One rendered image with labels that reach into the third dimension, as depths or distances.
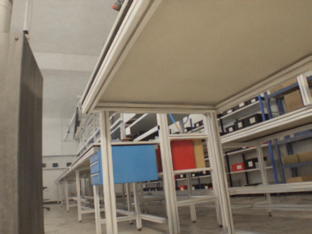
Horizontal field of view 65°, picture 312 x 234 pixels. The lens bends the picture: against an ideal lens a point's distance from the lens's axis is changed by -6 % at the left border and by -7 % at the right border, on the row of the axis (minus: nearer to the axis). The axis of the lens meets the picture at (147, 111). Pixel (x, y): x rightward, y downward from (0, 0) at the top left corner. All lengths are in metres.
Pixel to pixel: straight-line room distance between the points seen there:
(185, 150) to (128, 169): 0.68
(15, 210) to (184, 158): 2.38
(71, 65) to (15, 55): 6.04
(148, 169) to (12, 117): 2.10
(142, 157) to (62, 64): 4.48
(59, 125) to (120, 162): 10.03
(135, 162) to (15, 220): 2.05
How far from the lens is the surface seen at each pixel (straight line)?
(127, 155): 2.48
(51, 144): 12.17
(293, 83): 5.02
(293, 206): 2.66
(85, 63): 6.68
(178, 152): 2.74
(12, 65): 0.58
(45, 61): 6.61
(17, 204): 0.51
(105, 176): 1.34
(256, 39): 1.03
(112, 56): 0.84
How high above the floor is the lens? 0.52
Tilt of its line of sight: 16 degrees up
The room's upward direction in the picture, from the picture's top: 6 degrees counter-clockwise
